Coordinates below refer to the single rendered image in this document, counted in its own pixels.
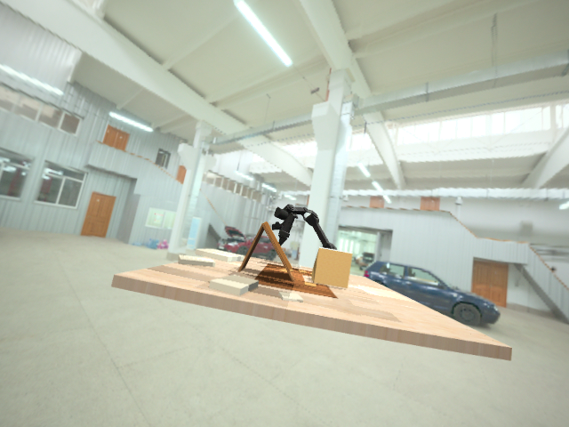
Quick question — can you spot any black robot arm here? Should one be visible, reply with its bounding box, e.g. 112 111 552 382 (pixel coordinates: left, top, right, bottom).
272 204 337 250

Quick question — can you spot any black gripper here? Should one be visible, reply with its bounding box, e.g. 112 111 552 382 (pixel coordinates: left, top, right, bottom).
278 222 293 246

